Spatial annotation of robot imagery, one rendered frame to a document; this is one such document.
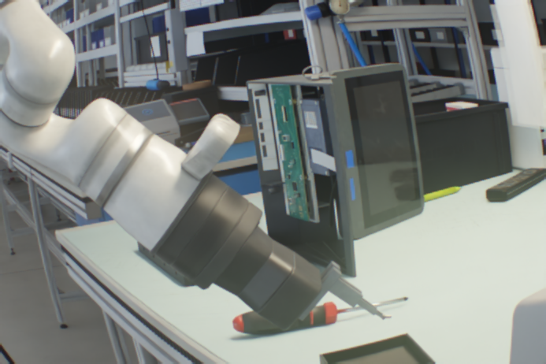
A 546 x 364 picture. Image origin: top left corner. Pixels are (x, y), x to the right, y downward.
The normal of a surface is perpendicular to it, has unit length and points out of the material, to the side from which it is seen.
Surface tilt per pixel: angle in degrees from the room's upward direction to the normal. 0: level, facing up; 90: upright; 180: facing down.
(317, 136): 90
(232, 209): 58
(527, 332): 90
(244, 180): 90
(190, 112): 32
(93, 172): 103
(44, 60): 73
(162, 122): 41
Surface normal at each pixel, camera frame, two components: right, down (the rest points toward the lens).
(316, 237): -0.18, 0.16
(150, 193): 0.05, 0.00
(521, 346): -0.90, 0.18
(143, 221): -0.28, 0.47
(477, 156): 0.36, 0.07
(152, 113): 0.05, -0.82
